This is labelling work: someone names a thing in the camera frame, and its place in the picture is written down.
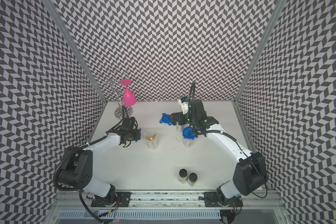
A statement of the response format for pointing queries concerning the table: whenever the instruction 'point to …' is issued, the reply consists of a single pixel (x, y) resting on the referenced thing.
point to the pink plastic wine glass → (129, 98)
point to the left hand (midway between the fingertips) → (137, 135)
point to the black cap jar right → (192, 178)
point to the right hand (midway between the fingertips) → (175, 118)
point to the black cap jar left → (183, 176)
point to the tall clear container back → (178, 128)
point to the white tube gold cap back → (148, 138)
